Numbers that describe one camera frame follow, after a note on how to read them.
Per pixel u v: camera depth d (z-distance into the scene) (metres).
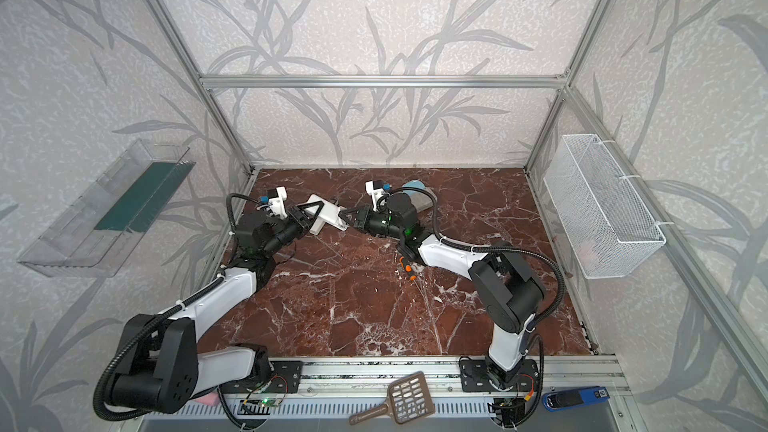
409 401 0.71
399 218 0.66
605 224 0.61
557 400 0.67
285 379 0.72
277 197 0.75
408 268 0.91
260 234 0.65
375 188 0.77
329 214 0.80
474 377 0.74
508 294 0.47
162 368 0.41
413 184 1.15
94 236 0.64
